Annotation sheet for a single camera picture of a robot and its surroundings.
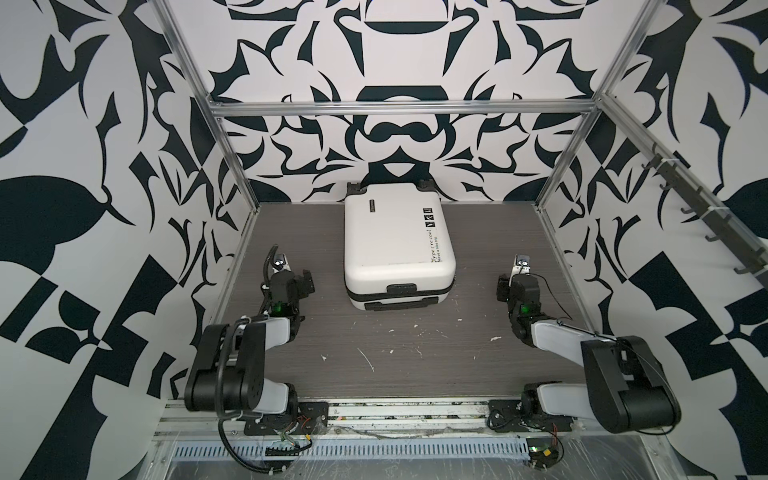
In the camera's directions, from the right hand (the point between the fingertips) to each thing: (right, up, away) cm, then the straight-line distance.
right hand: (519, 273), depth 90 cm
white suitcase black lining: (-36, +7, -9) cm, 38 cm away
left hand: (-69, +1, +1) cm, 69 cm away
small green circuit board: (-3, -39, -19) cm, 44 cm away
